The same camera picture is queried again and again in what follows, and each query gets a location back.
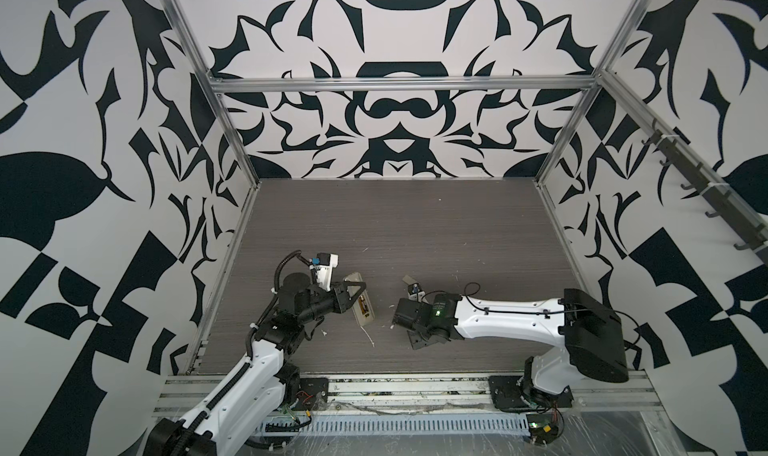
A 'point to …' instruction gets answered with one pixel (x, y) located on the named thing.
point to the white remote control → (368, 317)
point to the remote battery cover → (409, 280)
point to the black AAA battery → (362, 304)
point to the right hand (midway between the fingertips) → (417, 336)
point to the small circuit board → (543, 428)
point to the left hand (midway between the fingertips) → (365, 281)
